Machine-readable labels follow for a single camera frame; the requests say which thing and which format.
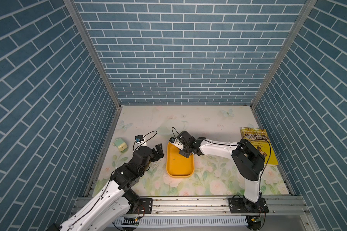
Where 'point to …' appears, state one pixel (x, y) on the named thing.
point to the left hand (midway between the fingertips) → (159, 147)
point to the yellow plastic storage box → (178, 165)
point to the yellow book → (260, 137)
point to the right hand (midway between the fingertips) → (183, 147)
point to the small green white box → (121, 146)
